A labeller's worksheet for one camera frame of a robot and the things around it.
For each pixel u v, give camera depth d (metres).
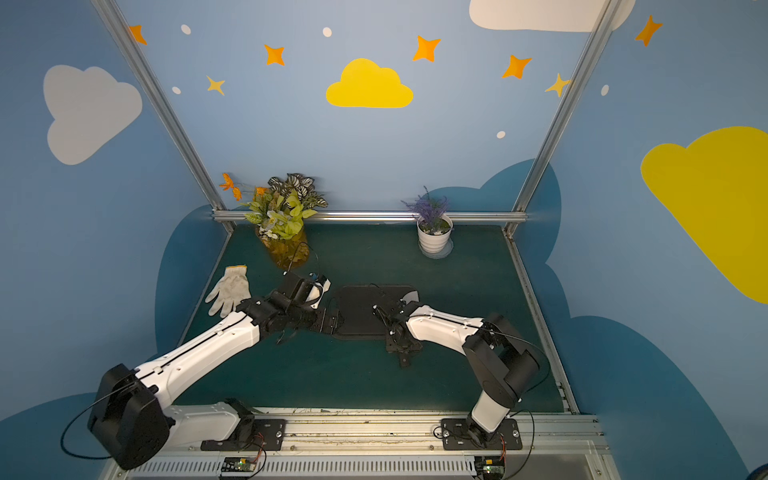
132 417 0.39
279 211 0.96
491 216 1.19
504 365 0.46
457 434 0.75
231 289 1.02
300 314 0.68
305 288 0.65
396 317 0.66
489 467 0.72
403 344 0.77
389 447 0.74
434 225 1.07
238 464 0.72
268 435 0.74
